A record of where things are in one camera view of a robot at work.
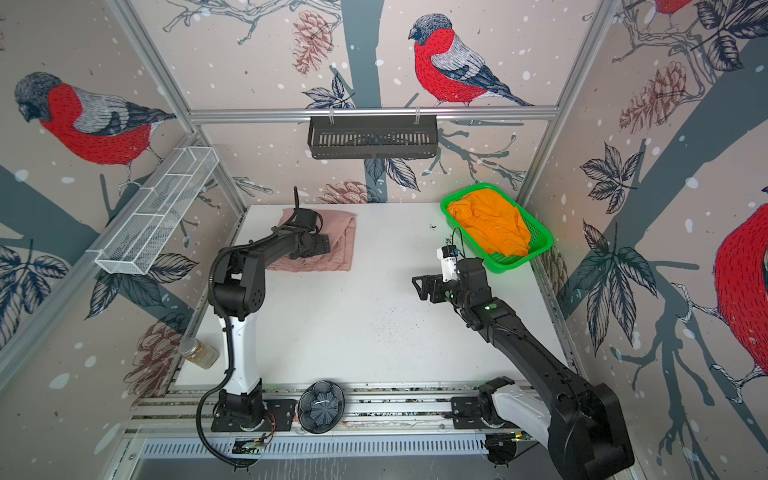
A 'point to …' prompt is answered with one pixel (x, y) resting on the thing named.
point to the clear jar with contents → (199, 353)
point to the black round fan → (321, 406)
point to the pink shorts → (340, 227)
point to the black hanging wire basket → (373, 137)
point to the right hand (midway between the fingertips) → (423, 280)
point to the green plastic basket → (540, 234)
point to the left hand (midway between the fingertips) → (314, 247)
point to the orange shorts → (493, 222)
